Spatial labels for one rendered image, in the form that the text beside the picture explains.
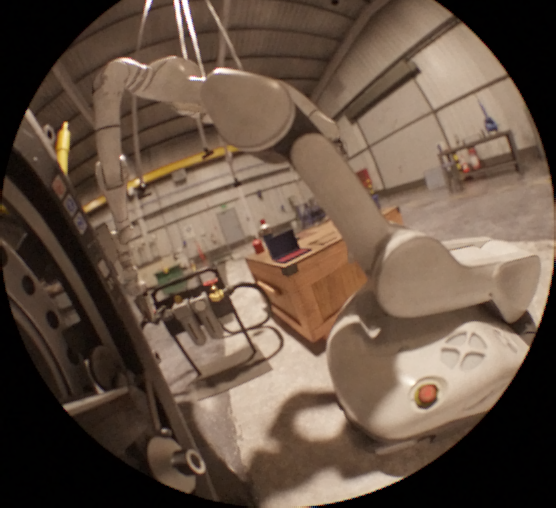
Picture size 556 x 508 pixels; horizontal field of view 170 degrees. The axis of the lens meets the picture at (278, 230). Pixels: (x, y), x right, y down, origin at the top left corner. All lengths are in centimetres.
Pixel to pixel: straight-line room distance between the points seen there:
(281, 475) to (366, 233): 71
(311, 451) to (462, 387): 49
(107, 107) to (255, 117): 41
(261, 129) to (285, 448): 85
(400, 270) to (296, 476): 64
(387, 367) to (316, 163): 38
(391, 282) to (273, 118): 33
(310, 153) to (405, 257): 24
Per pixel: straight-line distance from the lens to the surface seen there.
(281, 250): 98
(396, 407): 36
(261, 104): 35
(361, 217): 34
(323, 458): 70
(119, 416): 30
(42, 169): 36
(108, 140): 58
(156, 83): 67
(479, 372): 38
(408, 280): 34
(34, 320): 42
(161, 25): 843
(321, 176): 33
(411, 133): 885
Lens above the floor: 67
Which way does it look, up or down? 3 degrees down
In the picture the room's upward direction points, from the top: 20 degrees counter-clockwise
